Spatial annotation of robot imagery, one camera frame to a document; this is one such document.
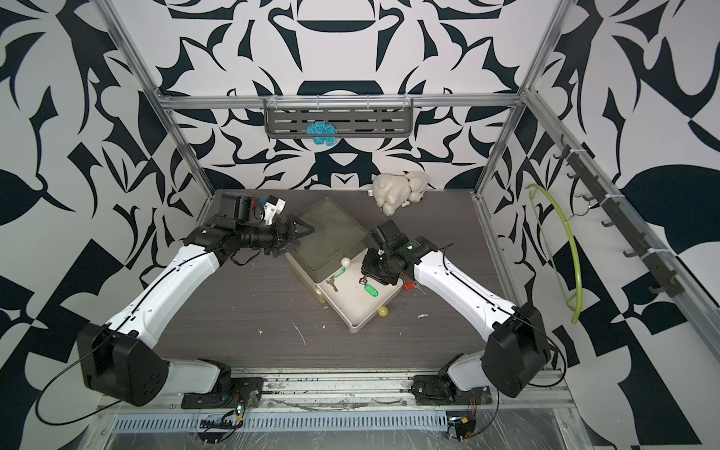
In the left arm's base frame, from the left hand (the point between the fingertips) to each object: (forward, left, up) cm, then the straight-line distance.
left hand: (305, 231), depth 76 cm
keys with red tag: (-4, -31, -26) cm, 40 cm away
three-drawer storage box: (-6, -6, -5) cm, 10 cm away
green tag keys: (-6, -6, -17) cm, 19 cm away
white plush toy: (+30, -28, -16) cm, 44 cm away
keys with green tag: (-8, -17, -18) cm, 26 cm away
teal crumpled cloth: (+34, -4, +7) cm, 35 cm away
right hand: (-6, -15, -10) cm, 19 cm away
